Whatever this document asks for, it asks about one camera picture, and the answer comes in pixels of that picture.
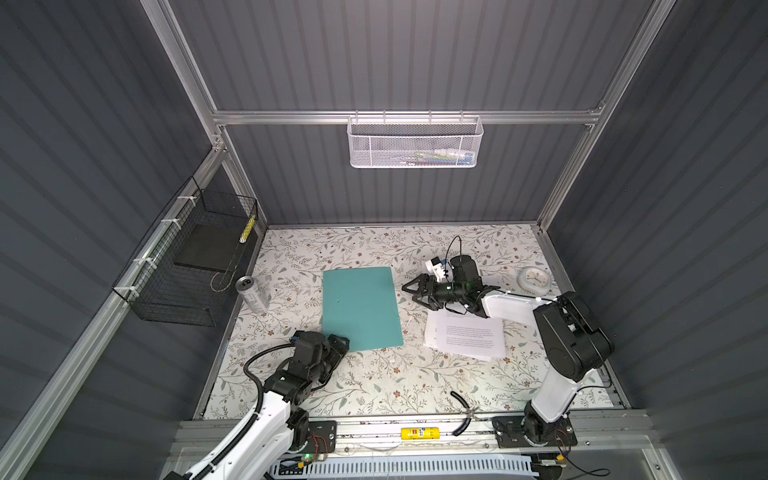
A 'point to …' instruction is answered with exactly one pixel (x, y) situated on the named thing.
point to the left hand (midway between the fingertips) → (345, 348)
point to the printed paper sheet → (461, 334)
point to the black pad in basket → (207, 246)
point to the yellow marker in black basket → (247, 230)
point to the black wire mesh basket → (185, 271)
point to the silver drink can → (255, 297)
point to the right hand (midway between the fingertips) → (410, 296)
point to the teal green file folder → (360, 306)
